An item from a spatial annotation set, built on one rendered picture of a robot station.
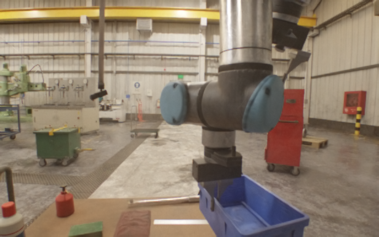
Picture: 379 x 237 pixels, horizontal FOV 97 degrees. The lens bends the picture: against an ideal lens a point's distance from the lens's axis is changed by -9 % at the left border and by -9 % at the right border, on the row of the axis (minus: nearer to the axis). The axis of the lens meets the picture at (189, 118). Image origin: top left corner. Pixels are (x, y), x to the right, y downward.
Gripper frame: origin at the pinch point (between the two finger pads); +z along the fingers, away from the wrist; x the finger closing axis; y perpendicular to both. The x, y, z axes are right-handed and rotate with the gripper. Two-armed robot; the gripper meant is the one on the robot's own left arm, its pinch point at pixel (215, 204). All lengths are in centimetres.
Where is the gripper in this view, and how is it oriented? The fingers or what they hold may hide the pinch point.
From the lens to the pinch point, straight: 57.6
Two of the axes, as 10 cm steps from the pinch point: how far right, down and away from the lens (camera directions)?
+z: -0.2, 10.0, 0.9
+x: -9.6, 0.0, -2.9
